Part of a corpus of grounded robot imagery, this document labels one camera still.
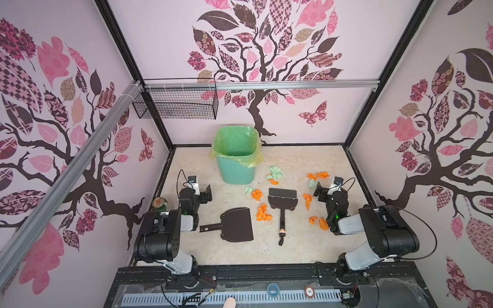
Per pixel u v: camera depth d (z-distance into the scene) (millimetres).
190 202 722
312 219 876
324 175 1055
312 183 997
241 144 997
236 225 877
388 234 457
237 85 948
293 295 702
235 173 1002
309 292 706
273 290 710
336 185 774
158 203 833
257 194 967
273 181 1029
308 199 945
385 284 717
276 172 1047
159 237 452
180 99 947
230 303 672
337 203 697
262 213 899
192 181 802
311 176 1053
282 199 948
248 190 981
